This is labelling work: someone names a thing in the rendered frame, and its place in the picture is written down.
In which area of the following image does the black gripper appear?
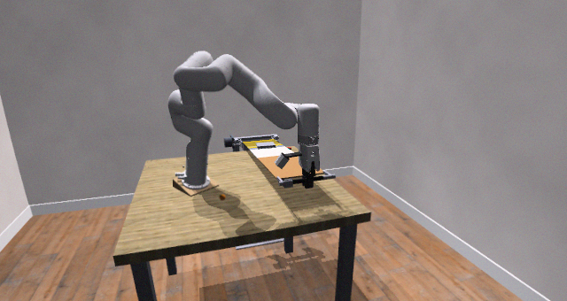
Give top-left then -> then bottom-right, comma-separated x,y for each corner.
298,143 -> 320,189

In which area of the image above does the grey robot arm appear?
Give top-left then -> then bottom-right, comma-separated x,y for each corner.
168,51 -> 320,189

